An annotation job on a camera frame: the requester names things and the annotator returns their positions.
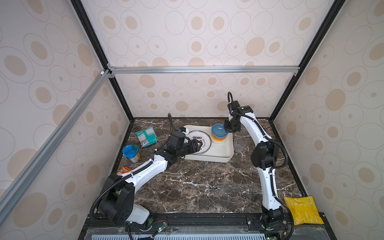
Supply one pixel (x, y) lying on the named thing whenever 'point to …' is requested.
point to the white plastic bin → (219, 152)
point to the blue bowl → (218, 131)
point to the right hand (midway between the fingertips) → (227, 129)
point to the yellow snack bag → (304, 211)
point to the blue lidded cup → (131, 152)
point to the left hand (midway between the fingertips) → (203, 143)
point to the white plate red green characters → (204, 137)
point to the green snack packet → (147, 137)
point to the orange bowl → (218, 139)
